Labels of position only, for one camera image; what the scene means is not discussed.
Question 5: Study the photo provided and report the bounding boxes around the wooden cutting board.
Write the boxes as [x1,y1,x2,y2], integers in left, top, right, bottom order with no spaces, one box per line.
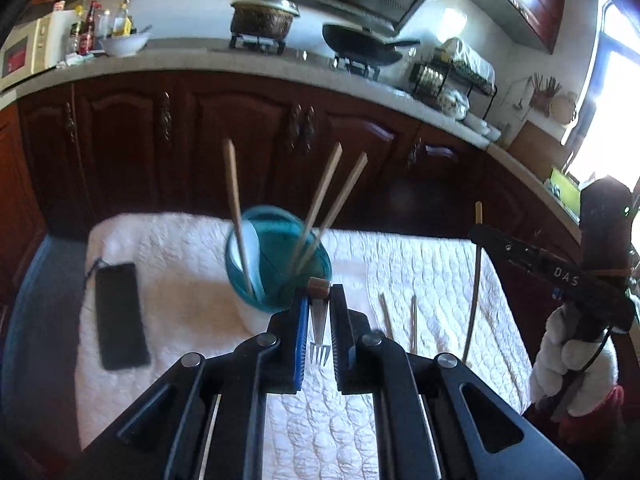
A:
[506,122,570,182]

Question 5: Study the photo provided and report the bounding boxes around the wall utensil holder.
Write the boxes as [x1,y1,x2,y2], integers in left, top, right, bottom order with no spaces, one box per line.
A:
[529,73,562,116]

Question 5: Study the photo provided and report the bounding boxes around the steel pot with lid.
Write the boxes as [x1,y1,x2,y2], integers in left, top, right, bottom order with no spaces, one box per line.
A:
[230,0,300,41]

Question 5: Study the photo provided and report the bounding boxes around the black dish rack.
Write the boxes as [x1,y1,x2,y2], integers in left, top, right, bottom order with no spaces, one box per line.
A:
[409,37,498,119]

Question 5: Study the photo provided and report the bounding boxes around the white quilted cloth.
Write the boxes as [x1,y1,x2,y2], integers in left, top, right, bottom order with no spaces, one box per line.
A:
[75,214,532,479]

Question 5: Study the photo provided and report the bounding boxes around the wooden chopstick on cloth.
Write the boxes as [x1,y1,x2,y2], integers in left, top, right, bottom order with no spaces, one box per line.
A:
[410,294,418,354]
[378,292,395,340]

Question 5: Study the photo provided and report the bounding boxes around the yellow oil bottle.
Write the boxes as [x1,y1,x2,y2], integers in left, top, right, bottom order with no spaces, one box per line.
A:
[112,0,132,37]

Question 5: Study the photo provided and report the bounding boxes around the black wok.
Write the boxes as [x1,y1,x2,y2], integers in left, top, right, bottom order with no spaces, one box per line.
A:
[322,23,421,67]

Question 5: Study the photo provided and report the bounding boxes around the wooden chopstick middle in cup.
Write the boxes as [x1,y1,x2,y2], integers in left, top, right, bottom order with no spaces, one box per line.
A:
[288,142,343,273]

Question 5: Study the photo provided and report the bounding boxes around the wooden chopstick right in cup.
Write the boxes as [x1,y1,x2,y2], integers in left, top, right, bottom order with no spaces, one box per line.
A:
[294,152,368,273]

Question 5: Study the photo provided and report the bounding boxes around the black smartphone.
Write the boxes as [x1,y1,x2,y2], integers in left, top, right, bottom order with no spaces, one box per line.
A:
[94,262,151,372]

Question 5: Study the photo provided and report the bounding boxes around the wooden chopstick left in cup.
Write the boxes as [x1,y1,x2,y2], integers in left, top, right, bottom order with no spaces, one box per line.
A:
[222,138,254,297]

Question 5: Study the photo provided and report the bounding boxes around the gas stove burner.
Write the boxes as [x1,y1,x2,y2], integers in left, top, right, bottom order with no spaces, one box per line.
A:
[229,34,286,55]

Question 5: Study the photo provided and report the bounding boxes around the cream microwave oven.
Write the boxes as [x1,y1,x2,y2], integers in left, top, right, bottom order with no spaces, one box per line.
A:
[1,10,77,91]

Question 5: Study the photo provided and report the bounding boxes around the wooden chopstick in cup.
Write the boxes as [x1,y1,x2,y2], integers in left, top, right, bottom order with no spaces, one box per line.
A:
[288,142,343,273]
[222,138,254,297]
[294,152,368,273]

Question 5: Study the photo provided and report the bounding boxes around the red lower cabinets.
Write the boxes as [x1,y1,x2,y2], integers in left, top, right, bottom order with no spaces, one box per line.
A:
[0,70,584,311]

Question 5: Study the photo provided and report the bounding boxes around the white bowl on counter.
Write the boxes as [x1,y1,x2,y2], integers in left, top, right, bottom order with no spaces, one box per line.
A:
[100,32,150,58]

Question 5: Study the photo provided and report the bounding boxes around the steel fork wooden handle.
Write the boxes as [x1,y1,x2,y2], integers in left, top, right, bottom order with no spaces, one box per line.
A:
[307,278,331,366]

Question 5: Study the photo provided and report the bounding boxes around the red sauce bottle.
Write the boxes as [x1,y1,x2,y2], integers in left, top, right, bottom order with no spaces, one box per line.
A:
[78,0,99,55]

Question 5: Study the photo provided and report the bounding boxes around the white gloved right hand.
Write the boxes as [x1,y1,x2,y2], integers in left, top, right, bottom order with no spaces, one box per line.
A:
[529,304,618,417]

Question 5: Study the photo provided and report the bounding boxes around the teal glass cup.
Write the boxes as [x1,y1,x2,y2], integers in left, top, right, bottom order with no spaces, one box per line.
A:
[224,205,332,314]

